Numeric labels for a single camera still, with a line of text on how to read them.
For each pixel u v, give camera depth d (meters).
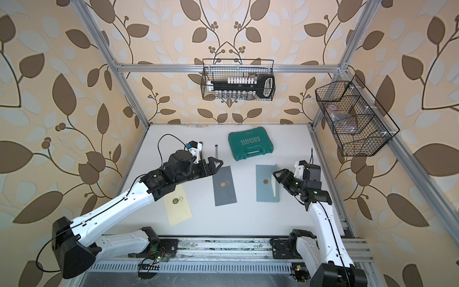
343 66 0.89
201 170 0.64
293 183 0.70
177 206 0.87
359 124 0.73
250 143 1.05
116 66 0.91
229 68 0.90
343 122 0.70
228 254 0.74
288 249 0.73
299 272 0.72
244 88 0.85
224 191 0.92
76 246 0.38
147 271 0.68
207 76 0.97
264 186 0.94
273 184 0.94
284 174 0.72
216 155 1.05
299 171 0.74
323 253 0.42
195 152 0.68
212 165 0.64
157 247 0.68
